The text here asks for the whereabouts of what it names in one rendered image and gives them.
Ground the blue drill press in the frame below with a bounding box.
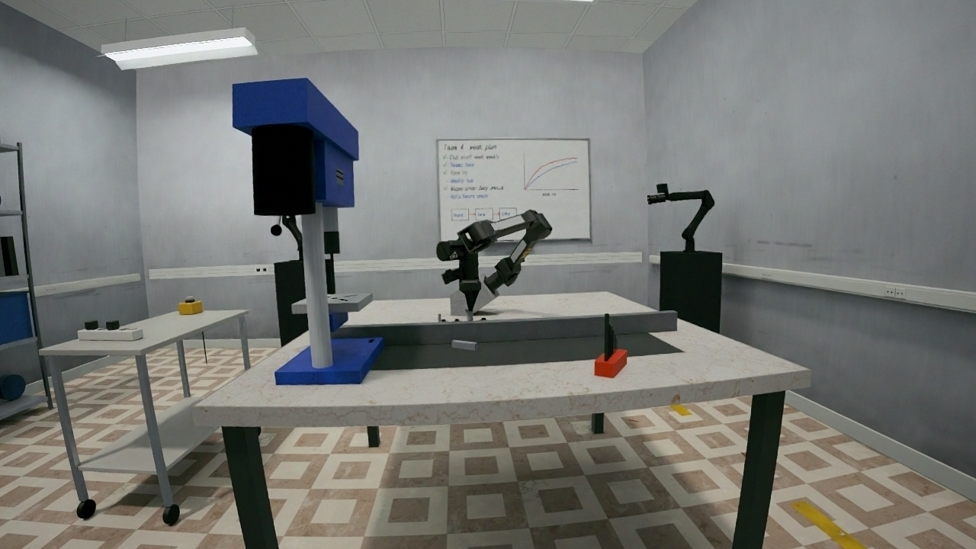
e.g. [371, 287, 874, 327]
[233, 78, 384, 385]

